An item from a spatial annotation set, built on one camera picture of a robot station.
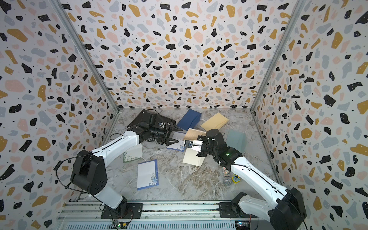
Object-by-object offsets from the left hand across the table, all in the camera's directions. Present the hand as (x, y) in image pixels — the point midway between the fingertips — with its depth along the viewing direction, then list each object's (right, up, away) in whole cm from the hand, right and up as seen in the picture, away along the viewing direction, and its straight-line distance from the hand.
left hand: (181, 134), depth 78 cm
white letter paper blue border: (-21, -25, +8) cm, 34 cm away
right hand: (+6, -3, -1) cm, 7 cm away
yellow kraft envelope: (+24, +6, +36) cm, 44 cm away
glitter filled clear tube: (+26, -26, +4) cm, 37 cm away
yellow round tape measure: (+31, -27, +6) cm, 42 cm away
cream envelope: (+4, -17, +17) cm, 25 cm away
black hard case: (-14, +4, -6) cm, 16 cm away
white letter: (-3, -10, +20) cm, 22 cm away
